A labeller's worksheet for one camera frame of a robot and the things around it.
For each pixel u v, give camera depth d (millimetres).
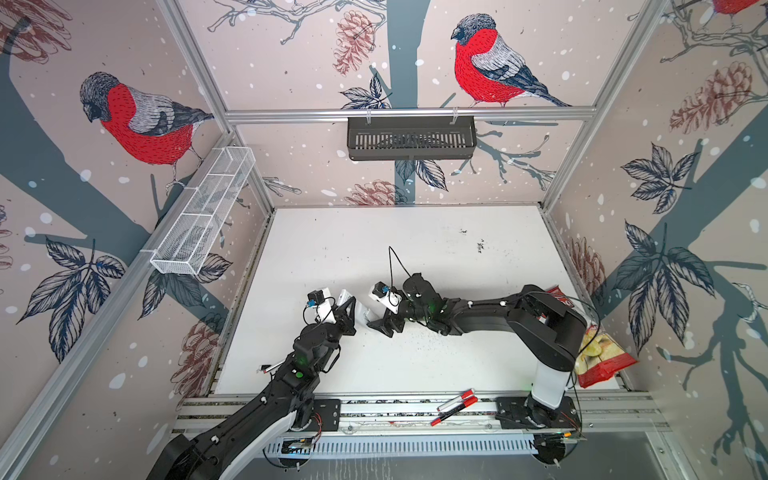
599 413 748
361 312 830
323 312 727
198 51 782
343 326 716
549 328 486
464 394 778
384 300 740
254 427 543
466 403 759
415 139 1059
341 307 759
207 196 825
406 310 754
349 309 784
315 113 1488
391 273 744
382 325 752
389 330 779
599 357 796
